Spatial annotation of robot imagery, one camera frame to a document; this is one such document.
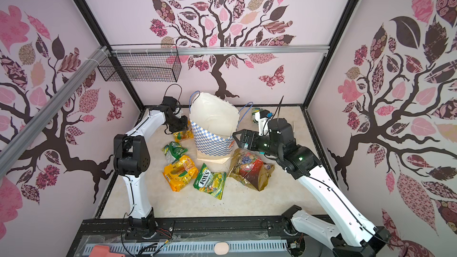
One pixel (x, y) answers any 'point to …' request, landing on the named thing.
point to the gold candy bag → (250, 167)
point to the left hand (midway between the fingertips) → (186, 129)
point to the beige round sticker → (221, 248)
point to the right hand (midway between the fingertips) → (240, 134)
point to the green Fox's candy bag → (207, 181)
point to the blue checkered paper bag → (213, 122)
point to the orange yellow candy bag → (180, 173)
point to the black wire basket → (154, 62)
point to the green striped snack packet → (173, 151)
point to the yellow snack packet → (188, 134)
